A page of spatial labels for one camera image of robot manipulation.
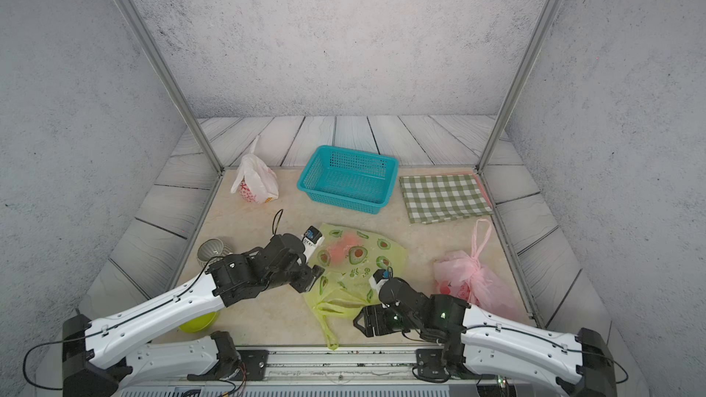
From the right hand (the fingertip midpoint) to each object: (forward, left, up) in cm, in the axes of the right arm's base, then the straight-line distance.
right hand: (365, 324), depth 70 cm
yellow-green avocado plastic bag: (+19, +5, -1) cm, 20 cm away
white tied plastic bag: (+48, +40, +2) cm, 63 cm away
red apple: (+25, +6, 0) cm, 26 cm away
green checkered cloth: (+50, -27, -11) cm, 58 cm away
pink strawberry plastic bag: (+12, -26, +3) cm, 29 cm away
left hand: (+12, +12, +7) cm, 18 cm away
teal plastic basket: (+61, +8, -11) cm, 62 cm away
